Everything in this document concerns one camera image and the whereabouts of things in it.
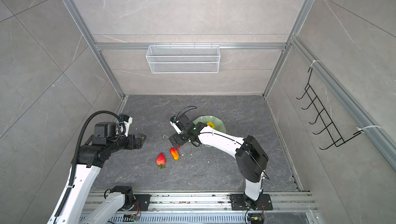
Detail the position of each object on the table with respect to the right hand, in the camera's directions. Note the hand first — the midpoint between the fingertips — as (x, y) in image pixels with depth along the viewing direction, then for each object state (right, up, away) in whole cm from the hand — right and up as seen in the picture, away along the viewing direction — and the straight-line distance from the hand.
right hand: (179, 136), depth 85 cm
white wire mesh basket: (0, +49, +16) cm, 52 cm away
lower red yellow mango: (-4, -10, +3) cm, 11 cm away
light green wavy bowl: (+23, +6, +11) cm, 26 cm away
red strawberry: (-10, -13, -1) cm, 17 cm away
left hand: (-19, +4, -12) cm, 22 cm away
